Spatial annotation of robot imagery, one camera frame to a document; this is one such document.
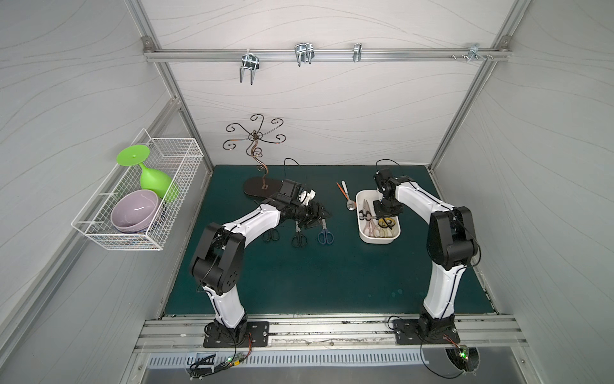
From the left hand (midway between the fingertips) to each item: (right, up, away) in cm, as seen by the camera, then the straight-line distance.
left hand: (329, 219), depth 85 cm
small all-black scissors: (-23, -8, +11) cm, 26 cm away
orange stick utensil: (+8, +10, +26) cm, 29 cm away
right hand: (+24, +2, +12) cm, 27 cm away
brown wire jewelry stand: (-30, +12, +26) cm, 42 cm away
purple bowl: (-53, +5, -23) cm, 58 cm away
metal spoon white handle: (+11, +4, +22) cm, 25 cm away
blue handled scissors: (-1, -8, +11) cm, 14 cm away
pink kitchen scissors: (+18, -6, +14) cm, 23 cm away
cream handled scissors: (+23, -7, +11) cm, 26 cm away
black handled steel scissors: (-12, -10, +9) cm, 18 cm away
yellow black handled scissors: (+24, -3, +11) cm, 26 cm away
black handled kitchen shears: (+17, 0, +17) cm, 24 cm away
